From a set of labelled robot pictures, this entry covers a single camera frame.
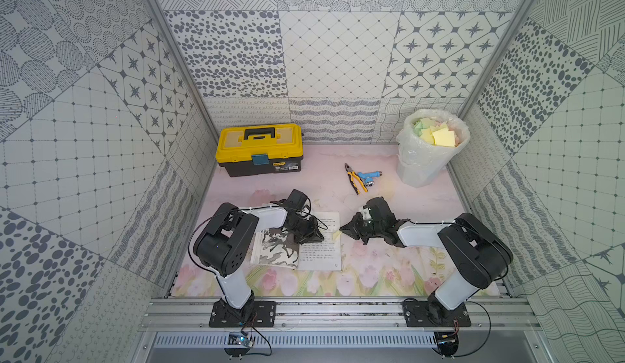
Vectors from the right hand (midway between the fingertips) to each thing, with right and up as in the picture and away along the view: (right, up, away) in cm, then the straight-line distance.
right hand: (340, 229), depth 89 cm
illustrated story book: (-22, -5, -7) cm, 23 cm away
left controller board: (-31, -29, -19) cm, 47 cm away
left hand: (-6, -2, 0) cm, 6 cm away
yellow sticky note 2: (-1, -2, +1) cm, 3 cm away
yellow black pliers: (+7, +19, +19) cm, 28 cm away
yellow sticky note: (+37, +34, -3) cm, 50 cm away
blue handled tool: (+14, +19, +19) cm, 30 cm away
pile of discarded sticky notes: (+32, +38, +2) cm, 50 cm away
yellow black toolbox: (-33, +30, +8) cm, 46 cm away
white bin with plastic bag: (+29, +32, -5) cm, 43 cm away
